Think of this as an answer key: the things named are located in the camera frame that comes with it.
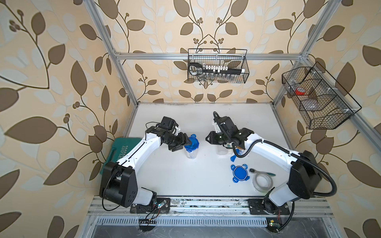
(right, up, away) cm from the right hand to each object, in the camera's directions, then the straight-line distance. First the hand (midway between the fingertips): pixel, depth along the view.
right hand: (206, 139), depth 83 cm
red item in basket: (+52, +27, -3) cm, 58 cm away
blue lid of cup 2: (+20, -20, +2) cm, 28 cm away
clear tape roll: (+31, -24, -1) cm, 39 cm away
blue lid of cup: (-7, -3, -1) cm, 8 cm away
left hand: (-11, -2, -2) cm, 12 cm away
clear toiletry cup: (-8, -10, +3) cm, 13 cm away
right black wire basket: (+58, +19, -11) cm, 62 cm away
